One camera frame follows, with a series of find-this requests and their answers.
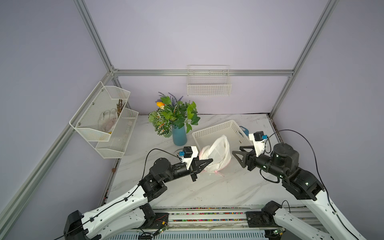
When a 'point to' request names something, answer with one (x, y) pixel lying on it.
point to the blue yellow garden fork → (246, 131)
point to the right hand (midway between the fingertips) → (237, 153)
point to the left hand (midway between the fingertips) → (210, 160)
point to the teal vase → (179, 135)
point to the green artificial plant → (172, 117)
